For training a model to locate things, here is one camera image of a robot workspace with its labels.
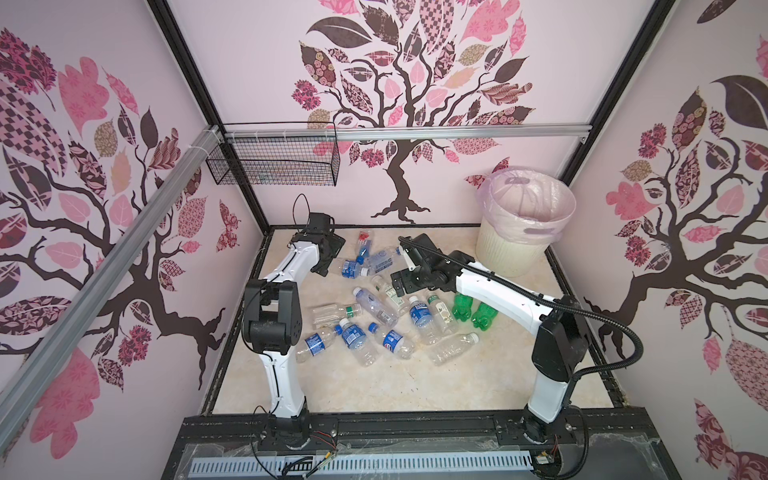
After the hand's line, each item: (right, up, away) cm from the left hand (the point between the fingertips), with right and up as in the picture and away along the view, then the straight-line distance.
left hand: (336, 252), depth 99 cm
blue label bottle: (+5, -6, +2) cm, 8 cm away
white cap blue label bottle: (+10, -26, -15) cm, 32 cm away
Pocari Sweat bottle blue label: (+28, -20, -9) cm, 35 cm away
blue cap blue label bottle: (+19, -26, -15) cm, 35 cm away
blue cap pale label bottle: (+15, -3, +6) cm, 17 cm away
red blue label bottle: (+9, +4, +11) cm, 15 cm away
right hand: (+23, -6, -13) cm, 27 cm away
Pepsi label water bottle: (-3, -26, -14) cm, 30 cm away
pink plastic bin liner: (+67, +18, +7) cm, 70 cm away
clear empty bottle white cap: (+34, -29, -13) cm, 46 cm away
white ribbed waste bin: (+57, -1, -3) cm, 57 cm away
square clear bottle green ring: (-2, -20, -4) cm, 21 cm away
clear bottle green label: (+35, -19, -9) cm, 41 cm away
